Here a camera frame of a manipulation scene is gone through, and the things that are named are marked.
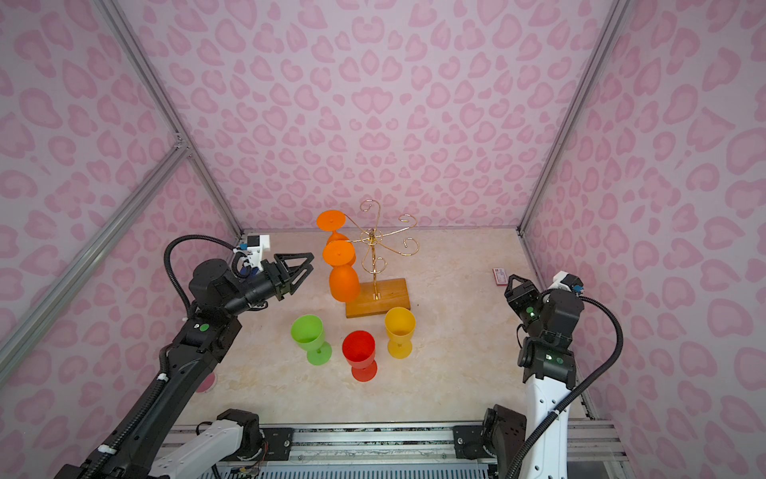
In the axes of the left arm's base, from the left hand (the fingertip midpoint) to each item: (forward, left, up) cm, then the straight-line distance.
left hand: (314, 262), depth 65 cm
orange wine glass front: (+4, -4, -12) cm, 14 cm away
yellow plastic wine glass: (-2, -19, -27) cm, 33 cm away
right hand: (+2, -46, -9) cm, 47 cm away
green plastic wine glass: (-4, +6, -27) cm, 28 cm away
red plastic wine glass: (-11, -8, -21) cm, 25 cm away
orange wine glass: (+16, -1, -3) cm, 16 cm away
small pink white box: (+20, -54, -35) cm, 67 cm away
